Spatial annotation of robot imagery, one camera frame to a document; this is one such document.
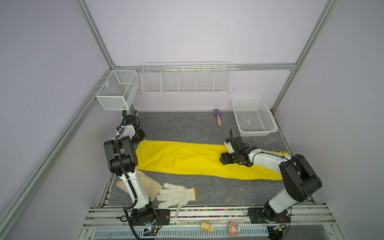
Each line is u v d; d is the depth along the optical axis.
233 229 0.68
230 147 0.79
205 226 0.68
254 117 1.16
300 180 0.46
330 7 0.70
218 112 1.20
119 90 0.99
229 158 0.83
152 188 0.84
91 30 0.75
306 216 0.75
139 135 0.89
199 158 0.94
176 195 0.81
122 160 0.55
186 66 0.94
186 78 0.99
